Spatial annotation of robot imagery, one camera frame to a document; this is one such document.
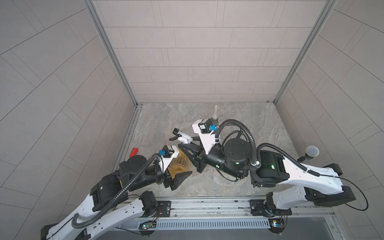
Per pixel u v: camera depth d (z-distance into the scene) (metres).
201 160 0.40
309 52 0.87
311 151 0.64
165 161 0.45
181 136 0.43
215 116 0.87
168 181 0.46
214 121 0.91
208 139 0.38
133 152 0.88
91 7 0.71
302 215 0.73
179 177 0.46
